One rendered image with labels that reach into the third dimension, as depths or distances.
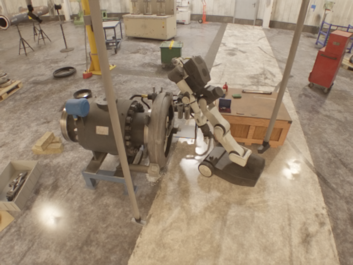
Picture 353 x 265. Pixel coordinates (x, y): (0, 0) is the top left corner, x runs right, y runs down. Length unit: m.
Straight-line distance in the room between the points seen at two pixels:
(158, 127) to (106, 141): 0.56
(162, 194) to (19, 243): 1.50
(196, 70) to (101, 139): 1.13
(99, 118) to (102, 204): 0.91
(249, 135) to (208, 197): 1.08
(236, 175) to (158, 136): 1.02
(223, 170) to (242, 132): 0.74
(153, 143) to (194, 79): 0.79
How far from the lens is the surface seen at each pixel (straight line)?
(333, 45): 5.12
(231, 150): 2.40
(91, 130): 2.13
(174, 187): 2.42
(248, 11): 12.31
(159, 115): 1.84
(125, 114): 2.01
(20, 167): 3.21
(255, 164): 2.36
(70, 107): 2.04
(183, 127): 3.21
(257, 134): 2.98
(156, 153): 1.86
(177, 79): 2.08
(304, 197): 2.72
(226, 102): 2.88
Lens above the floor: 1.92
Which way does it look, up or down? 38 degrees down
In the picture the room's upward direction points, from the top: straight up
